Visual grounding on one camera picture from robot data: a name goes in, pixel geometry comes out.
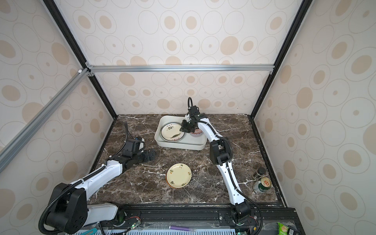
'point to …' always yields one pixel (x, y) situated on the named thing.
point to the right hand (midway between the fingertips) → (180, 128)
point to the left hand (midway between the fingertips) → (154, 151)
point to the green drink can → (265, 184)
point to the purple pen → (181, 228)
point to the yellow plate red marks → (178, 175)
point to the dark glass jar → (261, 171)
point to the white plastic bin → (189, 142)
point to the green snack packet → (283, 229)
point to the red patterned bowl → (198, 132)
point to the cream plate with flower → (171, 131)
